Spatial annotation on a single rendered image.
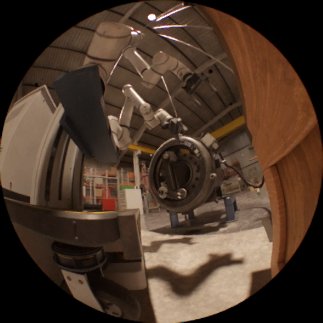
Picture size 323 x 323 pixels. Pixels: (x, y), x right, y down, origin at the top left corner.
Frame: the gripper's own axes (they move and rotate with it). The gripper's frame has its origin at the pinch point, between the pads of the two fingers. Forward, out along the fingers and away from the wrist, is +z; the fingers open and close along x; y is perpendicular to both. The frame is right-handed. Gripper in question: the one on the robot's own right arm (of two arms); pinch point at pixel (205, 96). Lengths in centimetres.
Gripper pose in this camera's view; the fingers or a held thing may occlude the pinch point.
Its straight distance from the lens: 63.6
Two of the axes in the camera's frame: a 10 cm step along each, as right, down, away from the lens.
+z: 4.7, 8.8, -1.0
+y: -8.1, 3.8, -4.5
